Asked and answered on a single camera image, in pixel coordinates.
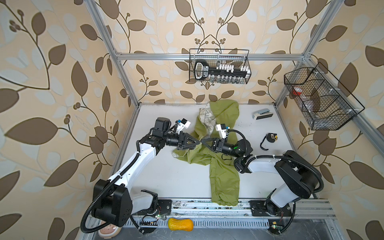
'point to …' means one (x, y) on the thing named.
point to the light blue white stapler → (262, 113)
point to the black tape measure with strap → (271, 137)
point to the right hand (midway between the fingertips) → (201, 143)
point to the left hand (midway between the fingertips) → (198, 144)
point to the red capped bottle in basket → (297, 91)
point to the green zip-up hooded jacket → (215, 119)
